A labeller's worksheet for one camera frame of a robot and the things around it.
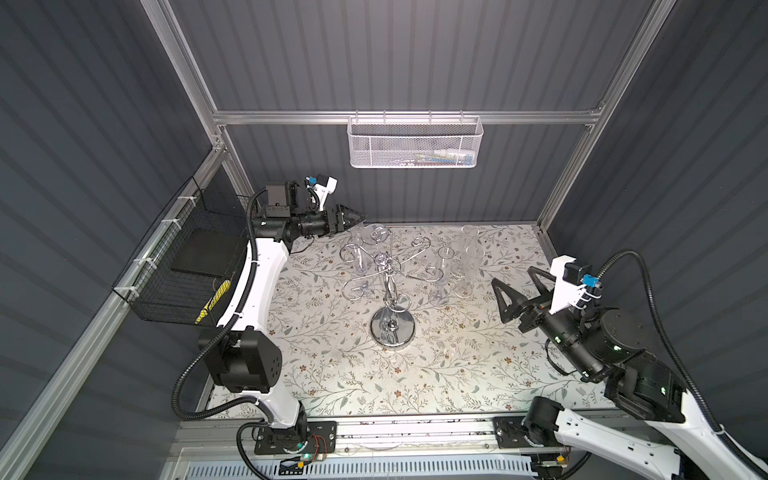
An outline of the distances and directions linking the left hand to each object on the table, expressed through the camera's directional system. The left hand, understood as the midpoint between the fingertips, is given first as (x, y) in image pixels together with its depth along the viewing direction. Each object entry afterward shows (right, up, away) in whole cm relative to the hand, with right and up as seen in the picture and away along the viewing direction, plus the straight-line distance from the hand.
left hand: (360, 219), depth 74 cm
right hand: (+31, -13, -18) cm, 39 cm away
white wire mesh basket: (+17, +34, +38) cm, 53 cm away
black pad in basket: (-37, -8, 0) cm, 38 cm away
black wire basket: (-45, -17, -7) cm, 49 cm away
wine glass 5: (+28, -9, +39) cm, 49 cm away
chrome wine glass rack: (+8, -31, +17) cm, 36 cm away
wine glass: (+38, -8, +35) cm, 53 cm away
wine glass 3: (+25, -24, +26) cm, 43 cm away
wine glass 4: (+4, -3, +1) cm, 5 cm away
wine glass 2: (+34, -14, +30) cm, 47 cm away
